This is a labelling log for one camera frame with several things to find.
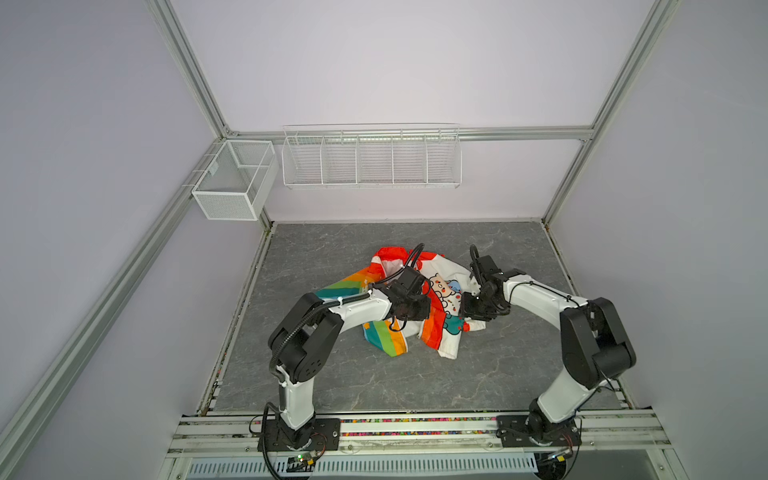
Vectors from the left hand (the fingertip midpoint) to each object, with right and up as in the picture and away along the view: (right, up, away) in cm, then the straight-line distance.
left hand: (430, 316), depth 90 cm
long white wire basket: (-17, +51, +7) cm, 54 cm away
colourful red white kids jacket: (+7, +9, +5) cm, 12 cm away
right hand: (+12, 0, +2) cm, 12 cm away
